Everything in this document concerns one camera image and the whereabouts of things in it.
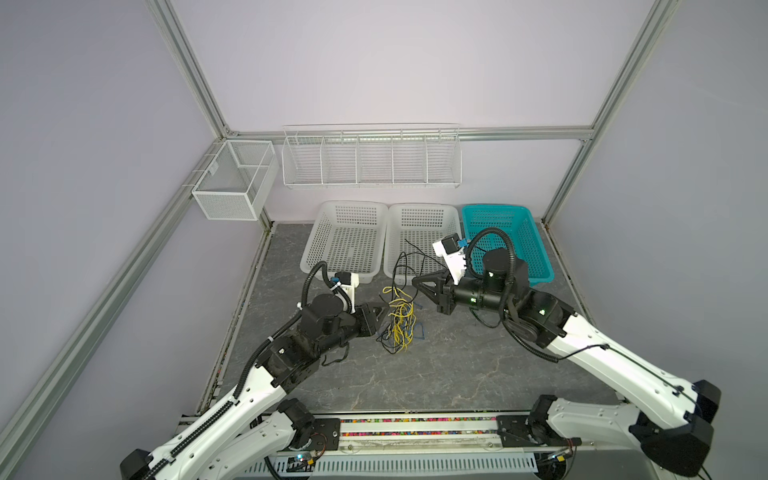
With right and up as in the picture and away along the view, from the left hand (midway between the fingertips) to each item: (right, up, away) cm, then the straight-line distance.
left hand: (387, 312), depth 69 cm
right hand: (+6, +7, -6) cm, 11 cm away
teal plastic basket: (+49, +24, +43) cm, 70 cm away
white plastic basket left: (-16, +20, +47) cm, 53 cm away
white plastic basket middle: (+8, +21, +47) cm, 52 cm away
